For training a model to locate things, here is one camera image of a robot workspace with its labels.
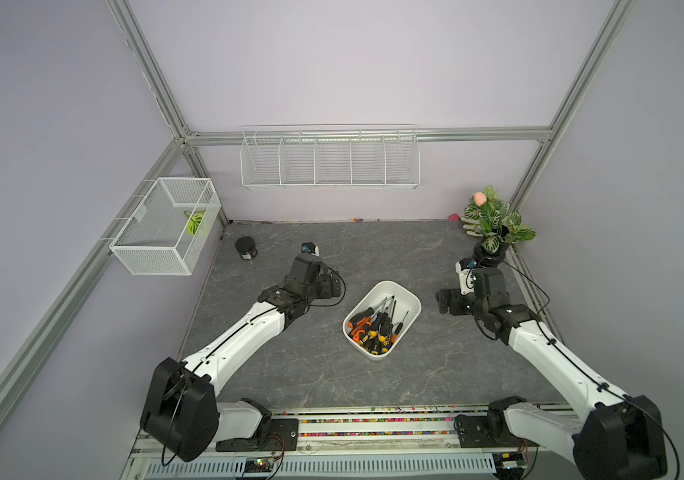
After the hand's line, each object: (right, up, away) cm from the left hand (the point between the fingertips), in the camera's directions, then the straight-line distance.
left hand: (325, 279), depth 84 cm
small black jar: (-32, +10, +25) cm, 42 cm away
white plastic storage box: (+25, -8, +13) cm, 29 cm away
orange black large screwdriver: (+12, -12, +7) cm, 18 cm away
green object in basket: (-36, +17, -3) cm, 39 cm away
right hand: (+36, -4, +2) cm, 36 cm away
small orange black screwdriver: (+22, -16, +7) cm, 28 cm away
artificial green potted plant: (+49, +15, -3) cm, 51 cm away
